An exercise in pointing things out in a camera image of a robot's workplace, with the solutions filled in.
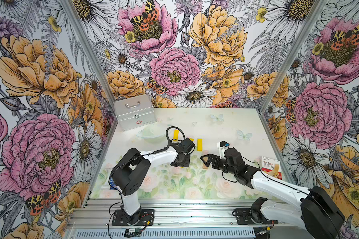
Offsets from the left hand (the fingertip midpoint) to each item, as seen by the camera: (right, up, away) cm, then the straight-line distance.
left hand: (181, 165), depth 91 cm
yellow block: (-5, +16, +16) cm, 23 cm away
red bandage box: (+52, 0, -3) cm, 52 cm away
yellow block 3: (+12, +11, +12) cm, 20 cm away
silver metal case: (-32, +33, +11) cm, 47 cm away
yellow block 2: (+7, +14, +14) cm, 21 cm away
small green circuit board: (-22, -25, -20) cm, 39 cm away
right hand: (+13, +4, -8) cm, 16 cm away
